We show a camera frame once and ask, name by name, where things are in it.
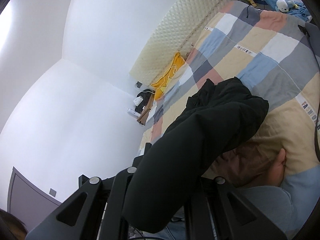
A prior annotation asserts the black jacket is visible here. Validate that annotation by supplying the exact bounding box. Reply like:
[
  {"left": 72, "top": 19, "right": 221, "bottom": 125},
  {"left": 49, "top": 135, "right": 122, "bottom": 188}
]
[{"left": 123, "top": 77, "right": 269, "bottom": 233}]

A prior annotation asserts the wooden nightstand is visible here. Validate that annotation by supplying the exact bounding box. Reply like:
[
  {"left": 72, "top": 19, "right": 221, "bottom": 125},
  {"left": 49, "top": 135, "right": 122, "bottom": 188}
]
[{"left": 137, "top": 94, "right": 154, "bottom": 126}]

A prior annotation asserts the white tissue box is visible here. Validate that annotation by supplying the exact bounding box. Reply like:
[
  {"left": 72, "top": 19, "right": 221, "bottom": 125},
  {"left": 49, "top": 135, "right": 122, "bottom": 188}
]
[{"left": 133, "top": 96, "right": 143, "bottom": 106}]

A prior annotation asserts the black bag on nightstand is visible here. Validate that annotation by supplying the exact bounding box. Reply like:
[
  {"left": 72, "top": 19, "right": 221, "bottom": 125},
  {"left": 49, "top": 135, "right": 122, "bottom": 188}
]
[{"left": 135, "top": 89, "right": 153, "bottom": 114}]

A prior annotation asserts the yellow pillow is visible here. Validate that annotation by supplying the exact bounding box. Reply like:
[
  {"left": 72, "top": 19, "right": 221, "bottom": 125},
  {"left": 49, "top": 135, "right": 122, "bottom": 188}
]
[{"left": 151, "top": 52, "right": 185, "bottom": 100}]

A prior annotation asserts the grey door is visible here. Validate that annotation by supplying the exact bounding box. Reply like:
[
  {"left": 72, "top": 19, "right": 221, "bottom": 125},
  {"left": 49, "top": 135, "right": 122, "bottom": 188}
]
[{"left": 7, "top": 167, "right": 61, "bottom": 223}]

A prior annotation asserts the cream quilted headboard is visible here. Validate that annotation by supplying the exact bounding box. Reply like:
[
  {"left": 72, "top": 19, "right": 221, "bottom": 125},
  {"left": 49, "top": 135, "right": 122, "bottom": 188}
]
[{"left": 130, "top": 0, "right": 234, "bottom": 86}]

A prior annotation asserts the plaid patchwork quilt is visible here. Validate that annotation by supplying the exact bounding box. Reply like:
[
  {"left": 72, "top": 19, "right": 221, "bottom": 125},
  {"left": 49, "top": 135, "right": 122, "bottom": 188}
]
[{"left": 137, "top": 0, "right": 320, "bottom": 240}]

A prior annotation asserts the white blue plush toy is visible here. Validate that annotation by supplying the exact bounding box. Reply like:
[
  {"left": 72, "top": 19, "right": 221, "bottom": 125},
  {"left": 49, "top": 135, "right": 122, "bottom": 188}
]
[{"left": 276, "top": 0, "right": 298, "bottom": 13}]

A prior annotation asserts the grey wall socket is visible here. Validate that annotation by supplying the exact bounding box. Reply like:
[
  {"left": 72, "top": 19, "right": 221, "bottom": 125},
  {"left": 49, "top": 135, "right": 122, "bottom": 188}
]
[{"left": 136, "top": 81, "right": 142, "bottom": 88}]

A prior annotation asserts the white charging cable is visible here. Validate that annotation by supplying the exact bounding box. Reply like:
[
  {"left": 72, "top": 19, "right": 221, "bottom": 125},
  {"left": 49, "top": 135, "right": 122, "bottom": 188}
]
[{"left": 150, "top": 62, "right": 181, "bottom": 98}]

